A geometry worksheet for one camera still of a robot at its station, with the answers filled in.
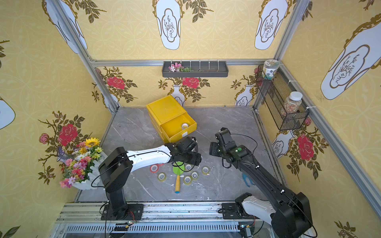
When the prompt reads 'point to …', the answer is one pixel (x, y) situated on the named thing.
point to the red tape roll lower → (154, 168)
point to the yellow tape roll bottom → (187, 180)
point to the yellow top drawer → (179, 127)
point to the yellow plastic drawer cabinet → (162, 110)
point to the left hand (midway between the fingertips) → (192, 156)
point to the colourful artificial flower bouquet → (76, 165)
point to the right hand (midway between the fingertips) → (217, 146)
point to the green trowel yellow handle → (178, 168)
